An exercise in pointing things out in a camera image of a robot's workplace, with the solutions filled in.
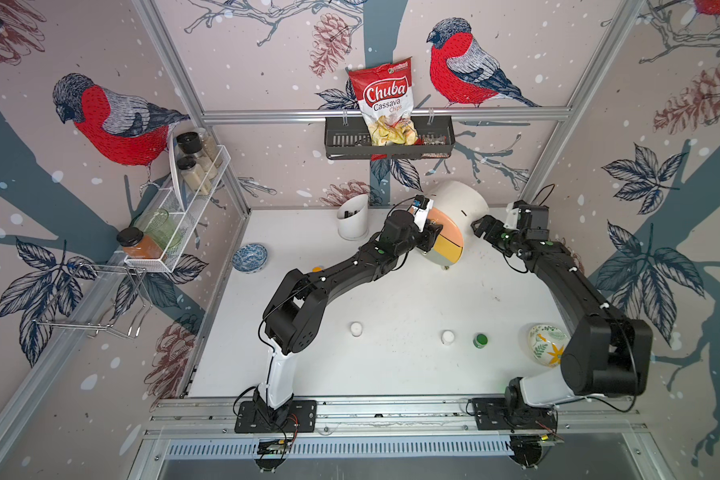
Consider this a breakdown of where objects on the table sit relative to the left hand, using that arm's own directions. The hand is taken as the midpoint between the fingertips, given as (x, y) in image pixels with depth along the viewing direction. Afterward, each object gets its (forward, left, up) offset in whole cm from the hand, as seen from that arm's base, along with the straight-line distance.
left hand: (443, 219), depth 83 cm
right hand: (+2, -12, -5) cm, 14 cm away
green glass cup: (-13, +68, +11) cm, 70 cm away
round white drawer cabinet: (+6, -6, -2) cm, 8 cm away
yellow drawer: (-2, -3, -11) cm, 12 cm away
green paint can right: (-27, -11, -23) cm, 37 cm away
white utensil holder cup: (+12, +27, -12) cm, 32 cm away
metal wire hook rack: (-30, +73, +10) cm, 80 cm away
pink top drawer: (-1, -2, -4) cm, 5 cm away
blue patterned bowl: (+3, +64, -24) cm, 68 cm away
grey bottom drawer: (-2, -1, -17) cm, 17 cm away
